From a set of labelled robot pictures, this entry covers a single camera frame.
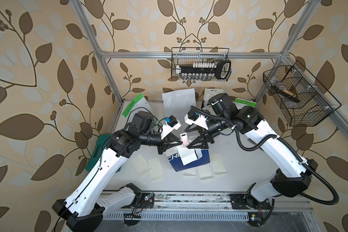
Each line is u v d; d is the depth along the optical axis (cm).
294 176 40
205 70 85
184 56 91
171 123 50
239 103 89
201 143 50
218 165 87
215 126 51
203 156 68
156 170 86
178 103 97
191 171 84
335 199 37
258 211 72
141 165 88
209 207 74
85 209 37
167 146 52
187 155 64
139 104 89
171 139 54
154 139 52
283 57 90
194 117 48
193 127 60
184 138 57
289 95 74
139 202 69
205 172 85
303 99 72
